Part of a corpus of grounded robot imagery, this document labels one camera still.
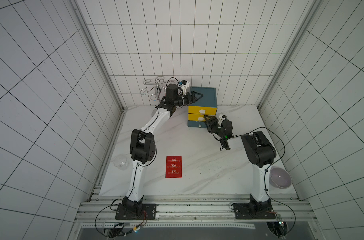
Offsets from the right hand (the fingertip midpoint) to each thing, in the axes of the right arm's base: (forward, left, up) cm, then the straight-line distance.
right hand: (206, 115), depth 98 cm
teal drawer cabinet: (+1, 0, +8) cm, 8 cm away
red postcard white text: (-33, +19, -12) cm, 40 cm away
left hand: (0, +5, +15) cm, 16 cm away
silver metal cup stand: (+9, +31, +18) cm, 37 cm away
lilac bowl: (-35, -42, -13) cm, 56 cm away
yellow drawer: (-2, +3, +7) cm, 8 cm away
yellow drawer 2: (-2, +5, 0) cm, 5 cm away
